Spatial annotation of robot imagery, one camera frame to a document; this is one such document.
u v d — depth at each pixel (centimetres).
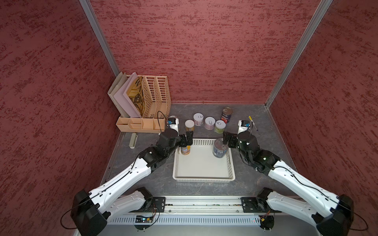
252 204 73
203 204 76
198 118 104
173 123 64
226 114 103
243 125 64
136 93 98
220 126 101
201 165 85
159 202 76
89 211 38
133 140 95
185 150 87
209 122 103
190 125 99
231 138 67
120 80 92
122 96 86
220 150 83
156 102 111
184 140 66
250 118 111
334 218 37
